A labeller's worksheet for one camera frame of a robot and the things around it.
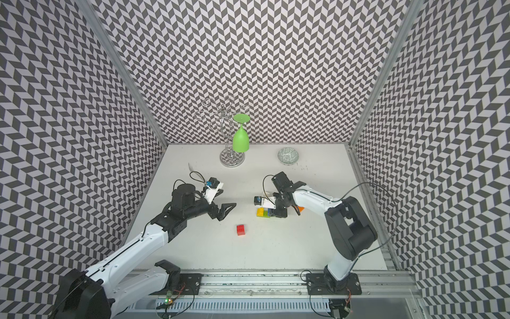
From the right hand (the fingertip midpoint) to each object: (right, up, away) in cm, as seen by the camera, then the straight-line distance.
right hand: (273, 210), depth 90 cm
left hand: (-19, +7, -10) cm, 23 cm away
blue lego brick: (-2, -1, 0) cm, 2 cm away
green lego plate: (-4, -2, 0) cm, 4 cm away
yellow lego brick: (-6, -1, -1) cm, 6 cm away
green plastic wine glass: (-15, +33, 0) cm, 36 cm away
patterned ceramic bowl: (+9, +25, +22) cm, 35 cm away
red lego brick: (-14, -7, -6) cm, 17 cm away
